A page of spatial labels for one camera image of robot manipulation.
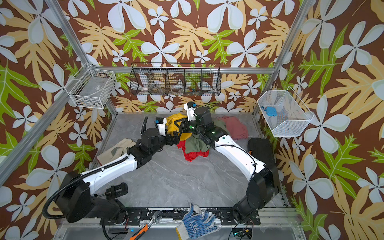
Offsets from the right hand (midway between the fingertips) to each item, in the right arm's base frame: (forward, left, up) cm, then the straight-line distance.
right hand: (173, 122), depth 73 cm
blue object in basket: (+13, -56, -6) cm, 58 cm away
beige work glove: (+3, +41, -30) cm, 51 cm away
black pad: (+1, -54, -27) cm, 61 cm away
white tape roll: (+34, +1, -5) cm, 34 cm away
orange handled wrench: (-38, +9, -31) cm, 49 cm away
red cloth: (-4, -9, -28) cm, 29 cm away
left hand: (+2, 0, -7) cm, 7 cm away
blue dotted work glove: (-40, -11, -31) cm, 51 cm away
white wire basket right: (+5, -63, -2) cm, 64 cm away
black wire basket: (+39, +2, 0) cm, 39 cm away
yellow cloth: (-2, +1, -2) cm, 3 cm away
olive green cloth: (+1, -12, -22) cm, 25 cm away
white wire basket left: (+25, +49, +3) cm, 55 cm away
